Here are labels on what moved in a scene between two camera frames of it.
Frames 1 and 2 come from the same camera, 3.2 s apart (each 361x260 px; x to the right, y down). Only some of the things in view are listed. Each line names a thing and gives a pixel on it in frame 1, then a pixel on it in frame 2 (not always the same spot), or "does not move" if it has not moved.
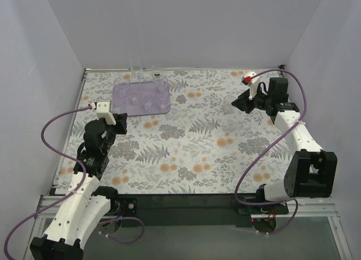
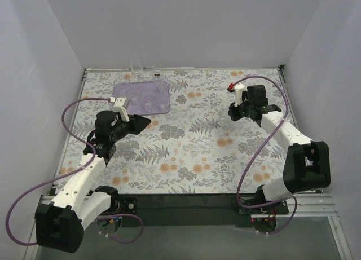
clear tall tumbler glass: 149,101 does not move
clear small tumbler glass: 228,108 to 224,118
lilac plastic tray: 141,98 does not move
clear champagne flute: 157,71 does not move
